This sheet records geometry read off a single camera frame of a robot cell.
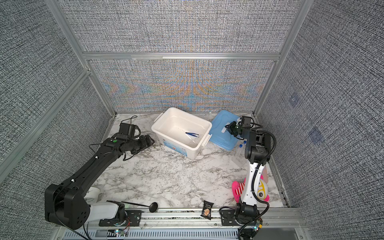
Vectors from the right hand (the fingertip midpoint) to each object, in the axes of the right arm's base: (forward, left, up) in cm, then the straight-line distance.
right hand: (226, 126), depth 111 cm
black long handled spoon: (-54, +45, 0) cm, 71 cm away
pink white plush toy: (-46, +2, +5) cm, 47 cm away
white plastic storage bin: (-7, +32, +1) cm, 33 cm away
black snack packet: (-56, +18, 0) cm, 58 cm away
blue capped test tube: (-27, -2, +13) cm, 30 cm away
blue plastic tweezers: (-8, +25, 0) cm, 26 cm away
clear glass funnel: (-13, +24, -1) cm, 27 cm away
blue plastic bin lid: (-12, +2, -1) cm, 12 cm away
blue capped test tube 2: (-25, -4, +14) cm, 29 cm away
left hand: (-26, +48, +15) cm, 57 cm away
